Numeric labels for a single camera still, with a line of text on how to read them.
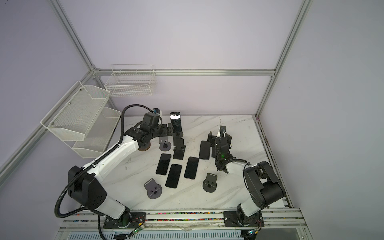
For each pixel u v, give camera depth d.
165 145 1.02
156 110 0.73
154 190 0.78
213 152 0.98
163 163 0.93
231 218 0.73
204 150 1.01
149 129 0.62
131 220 0.72
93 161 0.46
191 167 0.92
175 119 1.01
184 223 0.73
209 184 0.80
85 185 0.42
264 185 0.45
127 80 0.96
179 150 1.01
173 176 0.89
